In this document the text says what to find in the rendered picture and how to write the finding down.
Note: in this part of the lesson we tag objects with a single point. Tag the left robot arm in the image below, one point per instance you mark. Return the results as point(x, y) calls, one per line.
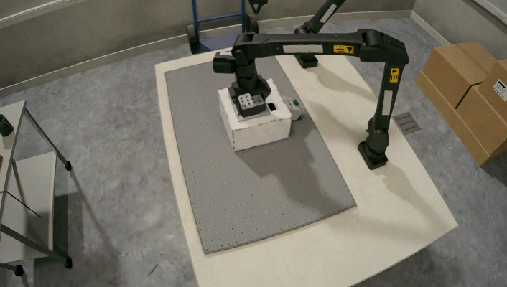
point(379, 47)

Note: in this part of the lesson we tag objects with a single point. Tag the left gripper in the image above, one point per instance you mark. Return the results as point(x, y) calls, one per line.
point(249, 85)

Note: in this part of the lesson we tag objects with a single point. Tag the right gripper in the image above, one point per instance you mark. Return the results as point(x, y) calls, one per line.
point(260, 2)

